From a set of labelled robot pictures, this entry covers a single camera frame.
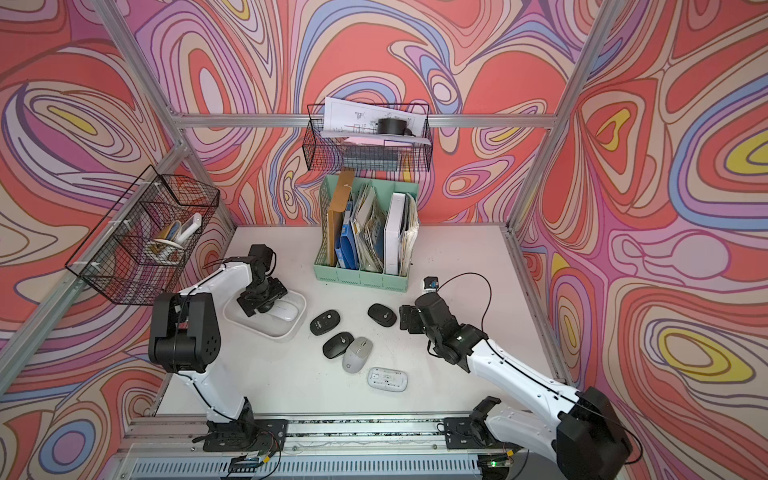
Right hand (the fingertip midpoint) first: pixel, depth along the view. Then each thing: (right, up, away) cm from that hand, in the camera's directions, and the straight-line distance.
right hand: (416, 316), depth 83 cm
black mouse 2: (-10, -2, +9) cm, 14 cm away
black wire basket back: (-24, +53, +18) cm, 61 cm away
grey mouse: (-17, -11, +1) cm, 20 cm away
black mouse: (-28, -3, +8) cm, 29 cm away
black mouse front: (-23, -9, +4) cm, 25 cm away
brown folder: (-21, +32, -1) cm, 39 cm away
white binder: (-7, +24, +1) cm, 25 cm away
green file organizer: (-8, +40, +15) cm, 43 cm away
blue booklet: (-21, +18, +12) cm, 30 cm away
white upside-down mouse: (-8, -17, -3) cm, 19 cm away
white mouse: (-41, 0, +10) cm, 42 cm away
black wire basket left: (-71, +18, -9) cm, 74 cm away
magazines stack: (-14, +27, +8) cm, 31 cm away
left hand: (-45, +3, +12) cm, 47 cm away
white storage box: (-46, -4, +9) cm, 47 cm away
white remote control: (-59, +25, -8) cm, 65 cm away
